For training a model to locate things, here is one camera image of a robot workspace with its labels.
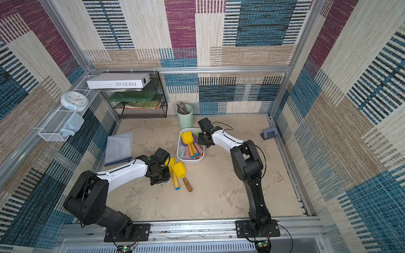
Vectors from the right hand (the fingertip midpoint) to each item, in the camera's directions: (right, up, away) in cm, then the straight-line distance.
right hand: (201, 139), depth 101 cm
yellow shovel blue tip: (-4, -6, -6) cm, 9 cm away
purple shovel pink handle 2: (-2, -4, -5) cm, 7 cm away
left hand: (-18, -21, -12) cm, 30 cm away
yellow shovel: (-9, 0, +1) cm, 9 cm away
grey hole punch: (+45, +4, +5) cm, 45 cm away
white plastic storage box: (-2, -12, -9) cm, 15 cm away
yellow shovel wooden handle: (-12, -18, -10) cm, 24 cm away
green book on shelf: (-41, +26, -6) cm, 49 cm away
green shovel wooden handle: (-3, +3, +6) cm, 7 cm away
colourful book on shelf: (-37, +21, -2) cm, 42 cm away
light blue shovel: (-12, -7, -3) cm, 15 cm away
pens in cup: (-13, +20, +1) cm, 23 cm away
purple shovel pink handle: (-8, -9, -9) cm, 15 cm away
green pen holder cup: (-10, +12, +4) cm, 16 cm away
